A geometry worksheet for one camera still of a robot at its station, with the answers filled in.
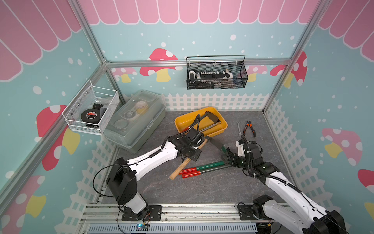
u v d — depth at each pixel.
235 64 0.90
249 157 0.62
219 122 1.09
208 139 0.88
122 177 0.43
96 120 0.68
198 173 0.85
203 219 0.74
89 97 0.82
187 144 0.62
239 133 1.06
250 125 1.11
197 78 0.89
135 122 0.87
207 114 1.13
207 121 1.13
